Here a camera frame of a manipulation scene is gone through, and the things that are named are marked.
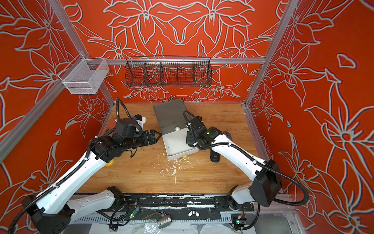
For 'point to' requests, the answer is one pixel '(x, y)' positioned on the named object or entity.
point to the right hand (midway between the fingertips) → (191, 136)
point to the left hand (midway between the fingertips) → (157, 134)
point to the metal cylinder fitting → (164, 222)
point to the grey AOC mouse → (215, 156)
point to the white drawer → (175, 146)
